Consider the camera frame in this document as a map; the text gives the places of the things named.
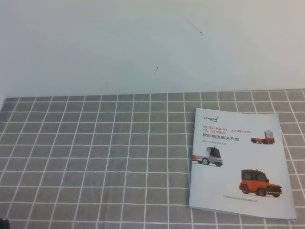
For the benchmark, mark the white product brochure book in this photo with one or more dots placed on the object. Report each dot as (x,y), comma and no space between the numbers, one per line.
(239,165)

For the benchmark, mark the grey checked tablecloth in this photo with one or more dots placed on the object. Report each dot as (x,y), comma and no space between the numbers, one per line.
(124,161)

